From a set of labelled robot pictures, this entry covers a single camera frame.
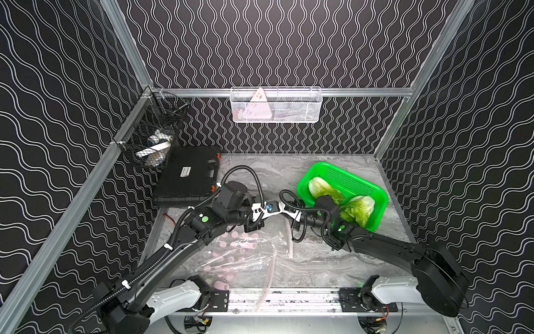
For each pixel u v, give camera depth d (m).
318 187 0.97
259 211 0.56
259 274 0.80
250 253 0.84
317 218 0.63
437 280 0.42
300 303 0.75
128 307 0.38
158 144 0.75
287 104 1.03
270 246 0.80
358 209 0.87
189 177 1.03
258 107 0.90
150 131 0.94
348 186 1.04
